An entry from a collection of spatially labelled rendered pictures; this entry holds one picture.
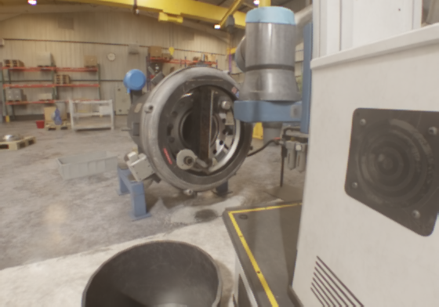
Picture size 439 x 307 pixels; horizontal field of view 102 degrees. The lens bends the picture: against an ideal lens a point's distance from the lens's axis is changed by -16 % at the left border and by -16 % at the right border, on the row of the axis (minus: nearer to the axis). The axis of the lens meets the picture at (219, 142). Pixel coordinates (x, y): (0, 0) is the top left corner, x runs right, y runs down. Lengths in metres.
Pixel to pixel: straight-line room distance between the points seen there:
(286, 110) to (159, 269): 0.60
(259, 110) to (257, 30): 0.22
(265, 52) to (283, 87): 0.11
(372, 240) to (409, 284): 0.06
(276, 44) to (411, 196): 0.48
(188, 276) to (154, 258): 0.12
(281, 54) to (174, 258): 0.66
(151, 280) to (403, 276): 0.63
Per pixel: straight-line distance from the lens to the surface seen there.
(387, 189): 0.30
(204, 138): 1.18
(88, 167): 2.63
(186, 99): 1.28
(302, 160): 1.74
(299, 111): 0.63
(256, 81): 0.60
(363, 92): 0.32
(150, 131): 1.07
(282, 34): 0.63
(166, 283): 0.77
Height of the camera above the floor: 0.76
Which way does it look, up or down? 10 degrees down
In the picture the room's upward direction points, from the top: straight up
